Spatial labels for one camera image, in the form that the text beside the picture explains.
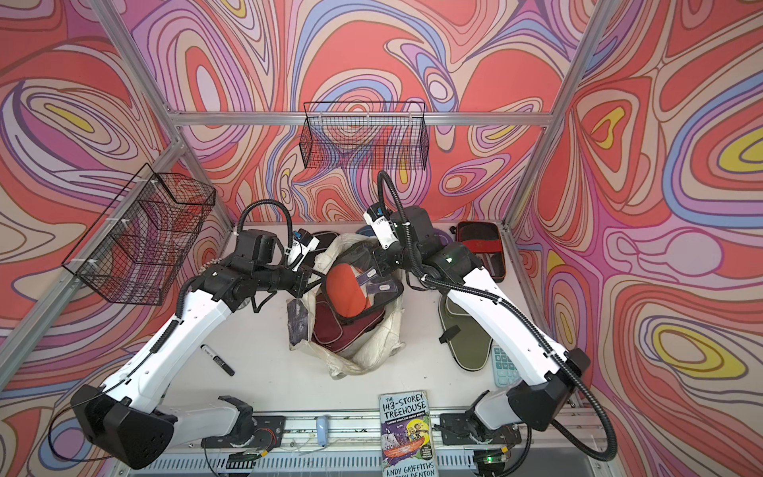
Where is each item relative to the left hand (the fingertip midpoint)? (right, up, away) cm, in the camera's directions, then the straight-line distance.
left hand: (326, 278), depth 73 cm
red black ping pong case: (+53, +11, +38) cm, 67 cm away
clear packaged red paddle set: (+7, -3, +3) cm, 8 cm away
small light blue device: (-1, -36, -1) cm, 36 cm away
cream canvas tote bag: (+14, -16, -2) cm, 21 cm away
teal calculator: (+48, -28, +9) cm, 57 cm away
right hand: (+12, +5, -3) cm, 13 cm away
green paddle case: (+40, -20, +14) cm, 47 cm away
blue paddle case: (+8, +15, +42) cm, 45 cm away
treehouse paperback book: (+20, -40, -4) cm, 45 cm away
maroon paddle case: (0, -18, +13) cm, 22 cm away
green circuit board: (-20, -45, -1) cm, 49 cm away
